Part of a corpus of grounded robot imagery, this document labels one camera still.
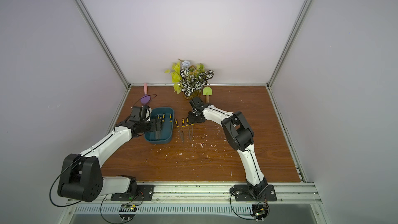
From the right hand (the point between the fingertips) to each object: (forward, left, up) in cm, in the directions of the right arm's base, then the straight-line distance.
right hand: (191, 116), depth 99 cm
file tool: (-6, +5, -2) cm, 8 cm away
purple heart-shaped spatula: (+16, +37, -3) cm, 40 cm away
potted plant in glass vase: (+10, 0, +23) cm, 25 cm away
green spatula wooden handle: (+24, -10, -2) cm, 26 cm away
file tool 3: (-5, -1, -2) cm, 6 cm away
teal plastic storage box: (-14, +15, -1) cm, 20 cm away
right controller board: (-49, -36, -5) cm, 61 cm away
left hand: (-10, +19, +6) cm, 22 cm away
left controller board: (-51, +27, -5) cm, 58 cm away
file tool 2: (-5, +2, -2) cm, 6 cm away
